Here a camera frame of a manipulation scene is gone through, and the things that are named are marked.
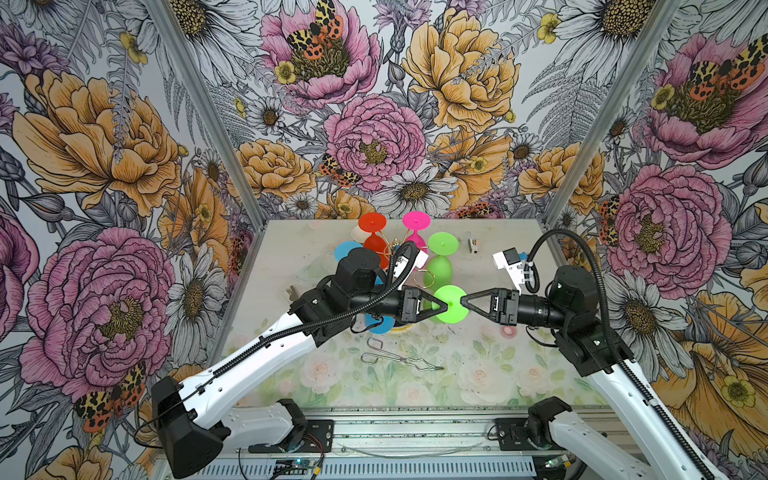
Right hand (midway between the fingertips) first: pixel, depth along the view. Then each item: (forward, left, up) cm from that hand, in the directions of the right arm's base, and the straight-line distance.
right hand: (465, 313), depth 60 cm
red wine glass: (+29, +18, -2) cm, 34 cm away
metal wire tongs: (+4, +20, -33) cm, 39 cm away
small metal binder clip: (+43, -16, -31) cm, 56 cm away
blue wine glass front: (-2, +15, +1) cm, 15 cm away
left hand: (-1, +5, -1) cm, 5 cm away
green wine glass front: (+3, +2, +2) cm, 4 cm away
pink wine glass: (+29, +7, -3) cm, 30 cm away
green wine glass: (+20, +2, -11) cm, 23 cm away
